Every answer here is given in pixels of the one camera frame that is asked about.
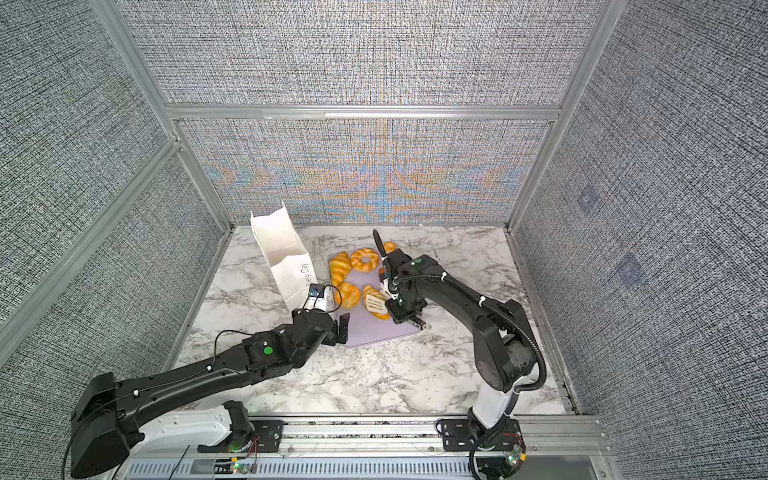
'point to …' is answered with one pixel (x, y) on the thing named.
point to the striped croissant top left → (340, 266)
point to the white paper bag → (290, 264)
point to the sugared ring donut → (361, 266)
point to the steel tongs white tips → (376, 304)
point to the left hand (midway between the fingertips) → (336, 315)
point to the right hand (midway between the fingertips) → (400, 315)
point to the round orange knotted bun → (347, 295)
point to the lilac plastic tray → (365, 328)
